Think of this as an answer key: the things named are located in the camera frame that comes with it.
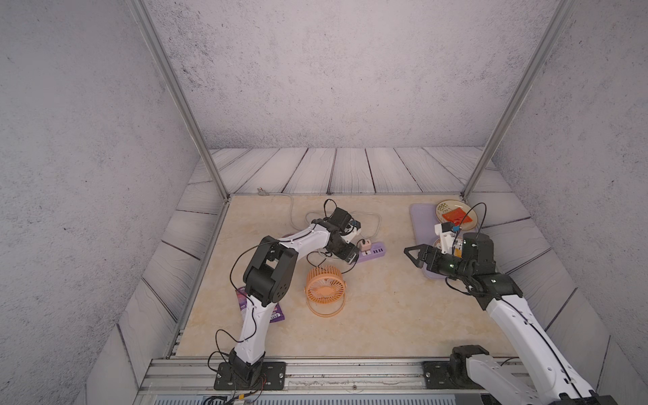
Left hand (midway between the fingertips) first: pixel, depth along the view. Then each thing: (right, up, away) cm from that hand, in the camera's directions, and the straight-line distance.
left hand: (353, 254), depth 97 cm
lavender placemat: (+34, +13, +19) cm, 41 cm away
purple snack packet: (-28, -3, -41) cm, 50 cm away
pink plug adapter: (+4, +4, -1) cm, 6 cm away
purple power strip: (+9, +1, +1) cm, 9 cm away
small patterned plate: (+44, +19, +16) cm, 51 cm away
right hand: (+16, +4, -22) cm, 27 cm away
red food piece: (+44, +15, +10) cm, 47 cm away
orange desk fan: (-10, -9, -16) cm, 21 cm away
